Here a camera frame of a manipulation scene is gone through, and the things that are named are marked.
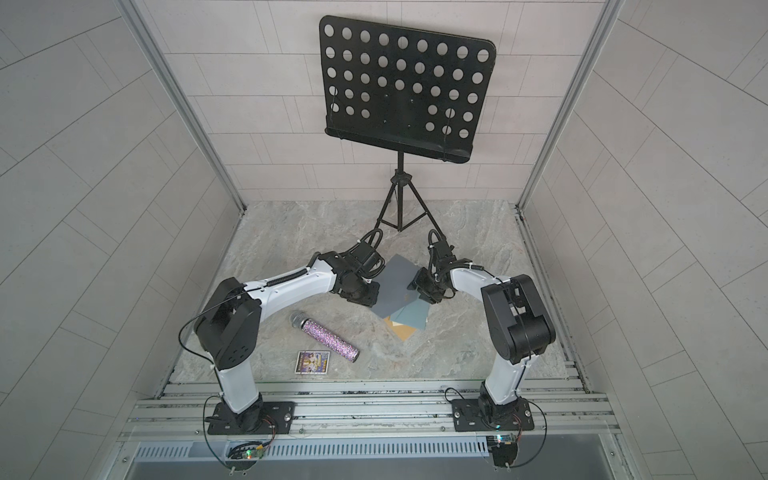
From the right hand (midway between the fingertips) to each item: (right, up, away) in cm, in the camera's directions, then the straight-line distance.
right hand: (412, 287), depth 93 cm
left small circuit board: (-38, -31, -28) cm, 56 cm away
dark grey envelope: (-6, -2, -2) cm, 6 cm away
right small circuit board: (+20, -32, -25) cm, 46 cm away
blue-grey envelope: (+1, -7, -4) cm, 9 cm away
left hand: (-10, -2, -5) cm, 12 cm away
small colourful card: (-27, -17, -15) cm, 35 cm away
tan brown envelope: (-3, -12, -7) cm, 14 cm away
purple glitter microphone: (-25, -12, -11) cm, 30 cm away
